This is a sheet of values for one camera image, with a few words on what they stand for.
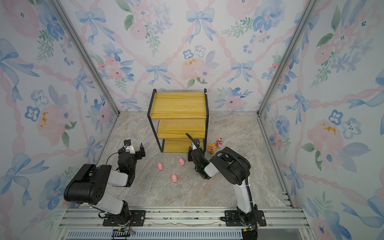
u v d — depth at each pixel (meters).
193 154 0.78
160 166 0.90
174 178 0.86
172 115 0.73
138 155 0.84
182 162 0.92
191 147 0.97
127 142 0.78
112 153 0.98
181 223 0.73
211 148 0.95
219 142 0.98
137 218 0.74
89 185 0.45
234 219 0.73
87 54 0.87
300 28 0.75
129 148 0.78
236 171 0.52
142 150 0.86
